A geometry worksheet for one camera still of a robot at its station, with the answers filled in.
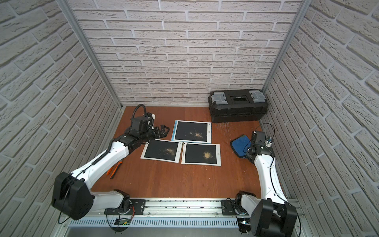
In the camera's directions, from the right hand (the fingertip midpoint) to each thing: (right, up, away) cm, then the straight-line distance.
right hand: (258, 155), depth 80 cm
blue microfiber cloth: (-5, +2, +17) cm, 18 cm away
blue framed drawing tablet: (-38, +11, +23) cm, 46 cm away
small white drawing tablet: (-32, -2, +12) cm, 34 cm away
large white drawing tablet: (-57, -1, +14) cm, 58 cm away
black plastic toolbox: (-7, +30, +18) cm, 35 cm away
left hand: (-52, +15, +2) cm, 54 cm away
